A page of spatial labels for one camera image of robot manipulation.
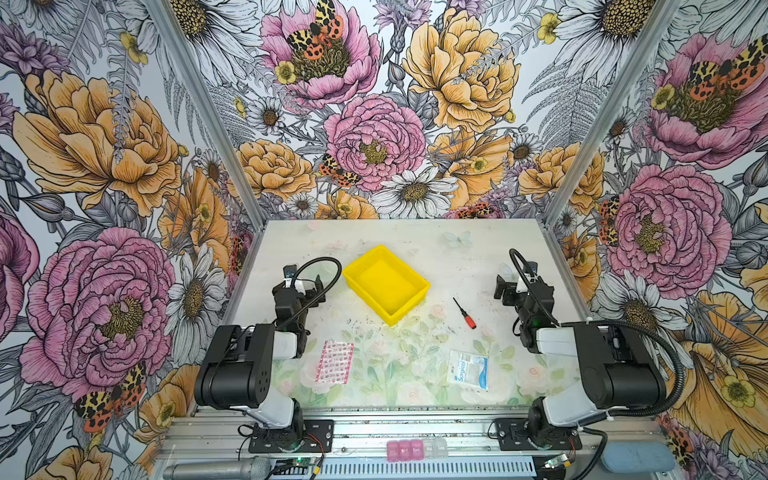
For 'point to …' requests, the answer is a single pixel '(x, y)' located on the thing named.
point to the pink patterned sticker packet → (335, 363)
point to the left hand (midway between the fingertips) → (304, 285)
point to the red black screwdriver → (467, 318)
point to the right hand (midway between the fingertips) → (513, 283)
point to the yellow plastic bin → (385, 284)
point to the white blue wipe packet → (468, 369)
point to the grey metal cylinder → (260, 468)
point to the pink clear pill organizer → (417, 450)
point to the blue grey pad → (638, 457)
